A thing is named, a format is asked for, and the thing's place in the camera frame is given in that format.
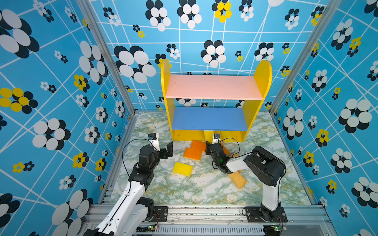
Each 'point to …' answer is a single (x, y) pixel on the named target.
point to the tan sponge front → (239, 180)
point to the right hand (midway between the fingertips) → (211, 141)
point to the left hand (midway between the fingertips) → (166, 141)
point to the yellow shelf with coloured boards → (233, 124)
